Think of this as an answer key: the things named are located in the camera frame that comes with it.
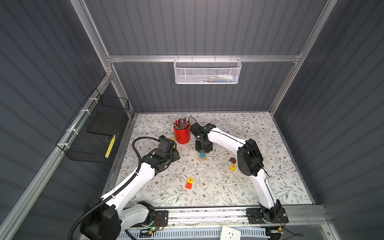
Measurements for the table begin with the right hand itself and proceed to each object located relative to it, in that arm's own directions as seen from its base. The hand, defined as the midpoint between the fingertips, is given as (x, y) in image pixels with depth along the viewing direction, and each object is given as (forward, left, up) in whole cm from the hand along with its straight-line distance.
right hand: (201, 152), depth 95 cm
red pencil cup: (+11, +12, +3) cm, 17 cm away
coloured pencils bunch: (+15, +13, +11) cm, 23 cm away
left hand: (-6, +15, +11) cm, 19 cm away
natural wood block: (-4, +1, -2) cm, 5 cm away
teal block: (-2, -1, 0) cm, 2 cm away
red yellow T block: (-19, +7, -2) cm, 20 cm away
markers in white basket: (+35, -12, +31) cm, 48 cm away
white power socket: (-42, -12, +1) cm, 44 cm away
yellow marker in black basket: (-11, +43, +26) cm, 52 cm away
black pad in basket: (+3, +50, +27) cm, 57 cm away
